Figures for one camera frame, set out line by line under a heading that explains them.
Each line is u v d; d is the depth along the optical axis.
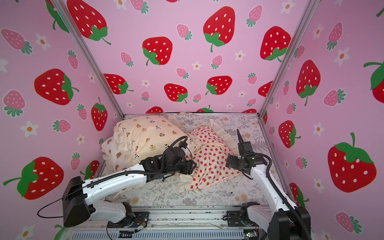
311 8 0.69
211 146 0.93
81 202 0.39
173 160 0.57
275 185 0.46
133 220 0.73
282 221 0.39
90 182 0.43
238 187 0.86
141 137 0.79
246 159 0.57
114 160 0.90
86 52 0.83
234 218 0.74
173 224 0.73
